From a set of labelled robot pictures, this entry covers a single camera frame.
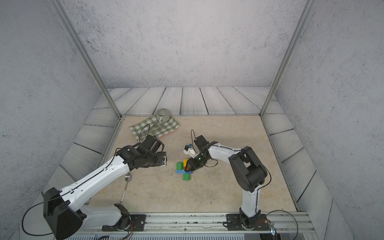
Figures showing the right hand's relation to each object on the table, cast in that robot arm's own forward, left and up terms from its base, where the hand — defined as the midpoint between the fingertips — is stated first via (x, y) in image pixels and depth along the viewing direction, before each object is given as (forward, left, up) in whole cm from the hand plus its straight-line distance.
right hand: (186, 162), depth 89 cm
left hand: (-5, +10, +9) cm, 15 cm away
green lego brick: (-2, +4, -2) cm, 5 cm away
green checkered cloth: (+32, +29, -4) cm, 43 cm away
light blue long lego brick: (-5, +2, -1) cm, 6 cm away
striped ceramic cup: (+37, +20, +3) cm, 42 cm away
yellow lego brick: (-1, +1, +1) cm, 2 cm away
